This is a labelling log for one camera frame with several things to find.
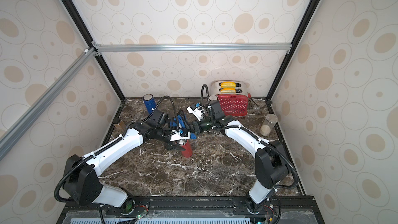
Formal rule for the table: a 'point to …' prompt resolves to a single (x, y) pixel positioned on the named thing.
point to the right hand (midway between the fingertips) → (183, 133)
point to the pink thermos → (213, 97)
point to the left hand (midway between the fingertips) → (187, 140)
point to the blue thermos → (150, 102)
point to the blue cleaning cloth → (182, 120)
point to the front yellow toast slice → (228, 90)
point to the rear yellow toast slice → (228, 84)
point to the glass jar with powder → (269, 122)
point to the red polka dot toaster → (232, 96)
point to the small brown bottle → (118, 125)
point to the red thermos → (188, 152)
